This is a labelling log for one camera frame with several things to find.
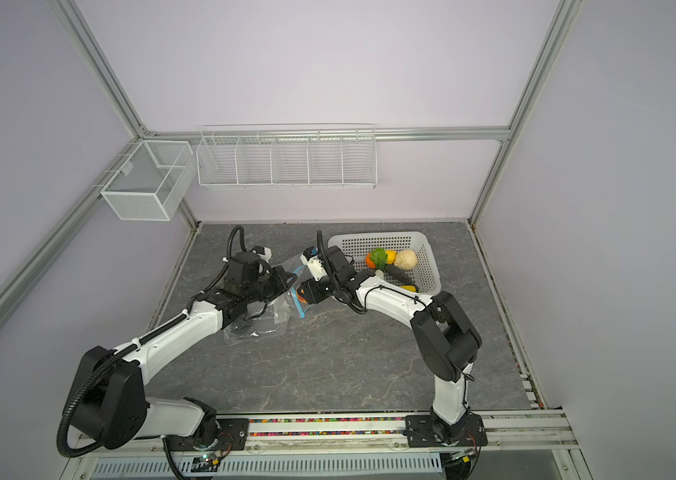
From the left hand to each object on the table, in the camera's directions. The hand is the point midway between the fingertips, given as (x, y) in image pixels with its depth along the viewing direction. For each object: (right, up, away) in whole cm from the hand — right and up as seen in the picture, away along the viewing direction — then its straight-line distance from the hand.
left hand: (299, 279), depth 84 cm
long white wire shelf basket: (-7, +41, +20) cm, 47 cm away
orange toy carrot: (+21, +4, +19) cm, 29 cm away
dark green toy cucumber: (+31, 0, +18) cm, 36 cm away
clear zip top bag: (-8, -12, +8) cm, 16 cm away
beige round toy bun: (+34, +5, +19) cm, 39 cm away
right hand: (+1, -3, +5) cm, 6 cm away
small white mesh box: (-54, +32, +18) cm, 65 cm away
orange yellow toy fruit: (+1, -6, -1) cm, 6 cm away
